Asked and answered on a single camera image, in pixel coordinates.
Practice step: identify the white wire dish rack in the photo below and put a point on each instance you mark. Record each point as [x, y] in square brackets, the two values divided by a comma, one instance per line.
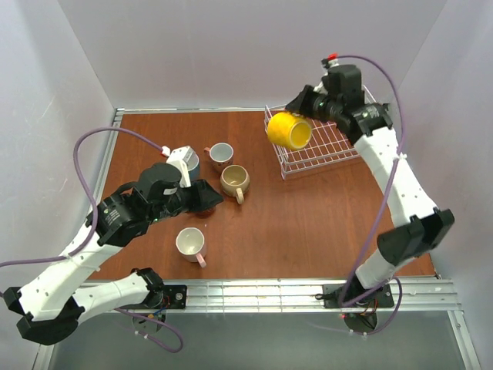
[326, 147]

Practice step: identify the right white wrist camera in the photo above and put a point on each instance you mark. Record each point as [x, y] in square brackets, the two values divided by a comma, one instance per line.
[330, 64]

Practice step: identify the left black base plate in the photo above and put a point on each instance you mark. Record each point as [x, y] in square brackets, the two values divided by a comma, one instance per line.
[170, 297]

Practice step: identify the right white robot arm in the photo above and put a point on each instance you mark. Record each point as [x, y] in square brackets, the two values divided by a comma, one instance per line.
[419, 224]

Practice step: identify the yellow textured cup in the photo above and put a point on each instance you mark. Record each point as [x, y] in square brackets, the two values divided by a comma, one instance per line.
[289, 131]

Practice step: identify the blue mug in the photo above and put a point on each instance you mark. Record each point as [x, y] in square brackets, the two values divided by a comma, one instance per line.
[193, 166]

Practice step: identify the brown black mug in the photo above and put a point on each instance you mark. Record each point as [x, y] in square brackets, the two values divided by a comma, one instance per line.
[206, 213]

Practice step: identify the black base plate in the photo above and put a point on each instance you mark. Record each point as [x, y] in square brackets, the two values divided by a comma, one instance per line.
[170, 297]
[382, 298]

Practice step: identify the white mug pink handle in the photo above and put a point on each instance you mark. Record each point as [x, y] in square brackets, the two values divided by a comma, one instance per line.
[191, 244]

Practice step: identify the beige round mug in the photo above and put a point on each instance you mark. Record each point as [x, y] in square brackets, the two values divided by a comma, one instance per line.
[235, 182]

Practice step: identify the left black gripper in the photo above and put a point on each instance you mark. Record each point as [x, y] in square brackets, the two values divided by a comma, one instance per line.
[193, 198]

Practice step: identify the white mug brown dots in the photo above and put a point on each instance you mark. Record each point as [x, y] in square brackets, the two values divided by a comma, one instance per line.
[220, 156]

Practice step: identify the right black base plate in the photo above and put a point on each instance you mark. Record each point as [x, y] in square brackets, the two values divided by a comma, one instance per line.
[382, 298]

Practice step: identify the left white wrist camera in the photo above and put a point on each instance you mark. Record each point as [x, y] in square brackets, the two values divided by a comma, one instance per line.
[178, 158]

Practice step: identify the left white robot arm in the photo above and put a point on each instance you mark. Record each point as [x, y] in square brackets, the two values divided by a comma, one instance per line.
[54, 304]

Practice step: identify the aluminium frame rail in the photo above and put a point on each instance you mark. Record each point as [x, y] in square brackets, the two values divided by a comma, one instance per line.
[284, 295]

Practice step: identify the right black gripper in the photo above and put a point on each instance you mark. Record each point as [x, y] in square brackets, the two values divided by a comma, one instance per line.
[309, 102]

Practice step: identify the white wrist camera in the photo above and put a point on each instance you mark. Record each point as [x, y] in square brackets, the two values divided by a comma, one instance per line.
[178, 158]
[330, 64]

